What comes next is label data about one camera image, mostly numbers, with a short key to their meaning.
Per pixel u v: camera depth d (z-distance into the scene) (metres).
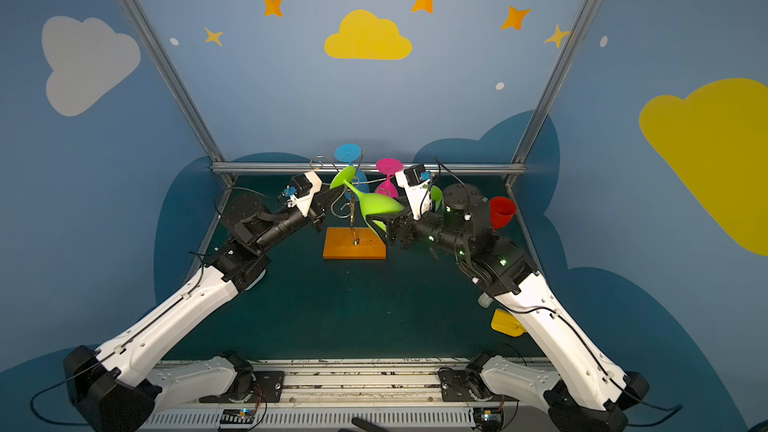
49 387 0.37
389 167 0.80
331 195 0.60
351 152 0.82
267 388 0.74
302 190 0.49
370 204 0.57
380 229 0.55
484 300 0.88
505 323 0.84
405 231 0.51
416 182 0.49
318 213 0.56
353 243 1.02
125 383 0.40
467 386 0.66
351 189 0.62
